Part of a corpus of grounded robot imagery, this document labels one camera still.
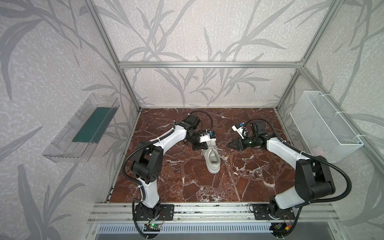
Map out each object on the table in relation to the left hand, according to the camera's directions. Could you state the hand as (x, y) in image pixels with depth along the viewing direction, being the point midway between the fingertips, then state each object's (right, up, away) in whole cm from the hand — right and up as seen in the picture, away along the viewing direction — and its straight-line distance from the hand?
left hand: (207, 141), depth 88 cm
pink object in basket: (+54, -3, -16) cm, 56 cm away
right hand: (+14, +1, -1) cm, 14 cm away
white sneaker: (+3, -10, 0) cm, 10 cm away
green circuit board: (-28, -40, -17) cm, 51 cm away
